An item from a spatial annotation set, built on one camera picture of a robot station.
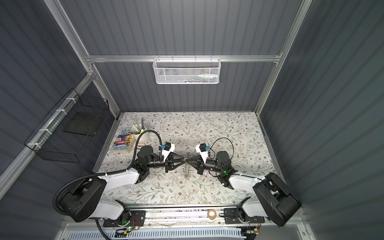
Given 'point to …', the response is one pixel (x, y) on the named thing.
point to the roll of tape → (211, 217)
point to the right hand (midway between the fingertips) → (188, 162)
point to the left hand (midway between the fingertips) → (184, 159)
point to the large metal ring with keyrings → (186, 166)
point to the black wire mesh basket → (67, 133)
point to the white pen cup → (143, 138)
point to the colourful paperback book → (123, 141)
